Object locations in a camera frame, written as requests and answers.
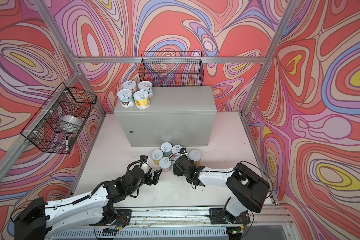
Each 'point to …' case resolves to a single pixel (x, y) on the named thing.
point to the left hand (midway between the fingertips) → (157, 168)
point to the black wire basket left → (53, 128)
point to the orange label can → (175, 148)
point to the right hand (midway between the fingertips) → (181, 167)
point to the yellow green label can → (195, 155)
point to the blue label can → (166, 147)
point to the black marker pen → (67, 146)
